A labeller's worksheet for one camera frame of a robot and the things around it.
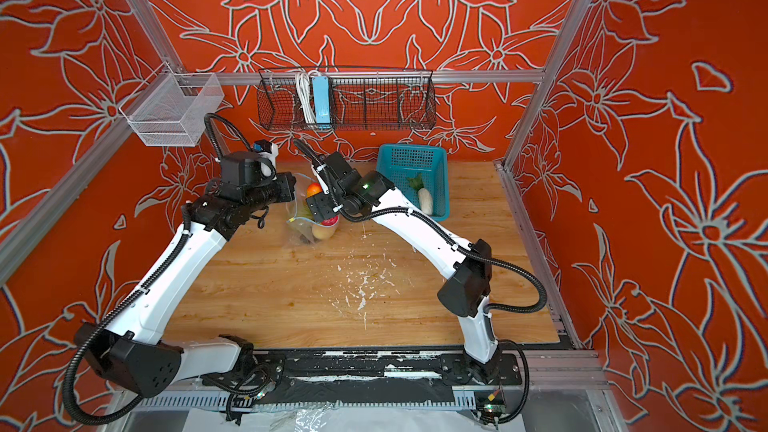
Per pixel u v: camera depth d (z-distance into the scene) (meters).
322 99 0.89
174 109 0.92
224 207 0.50
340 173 0.56
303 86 0.88
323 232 0.83
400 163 1.16
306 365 0.74
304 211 0.84
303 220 0.76
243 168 0.53
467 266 0.45
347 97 0.96
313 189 0.74
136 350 0.37
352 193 0.53
